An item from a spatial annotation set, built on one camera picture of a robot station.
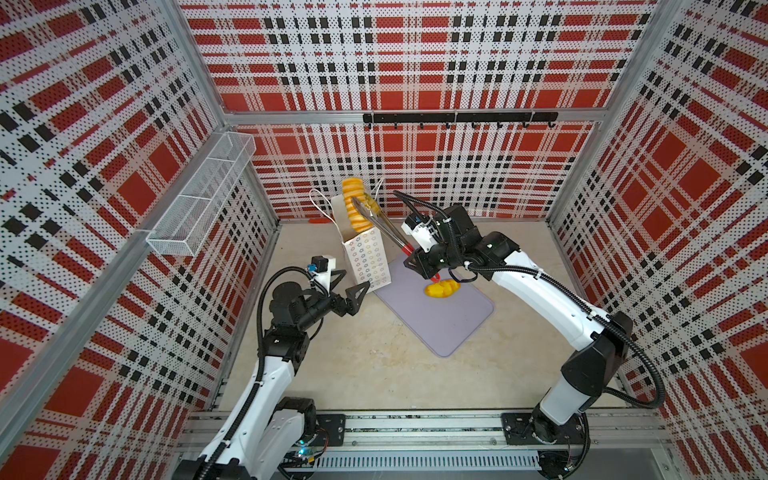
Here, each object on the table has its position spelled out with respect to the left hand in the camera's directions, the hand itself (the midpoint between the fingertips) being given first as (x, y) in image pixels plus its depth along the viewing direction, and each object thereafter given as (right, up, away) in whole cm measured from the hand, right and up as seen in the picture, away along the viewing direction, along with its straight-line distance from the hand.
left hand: (356, 282), depth 75 cm
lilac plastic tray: (+25, -15, +16) cm, 33 cm away
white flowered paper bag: (+1, +9, +9) cm, 13 cm away
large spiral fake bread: (+1, +16, +1) cm, 16 cm away
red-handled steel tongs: (+3, +20, +2) cm, 21 cm away
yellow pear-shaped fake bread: (+25, -5, +23) cm, 34 cm away
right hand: (+14, +5, -1) cm, 15 cm away
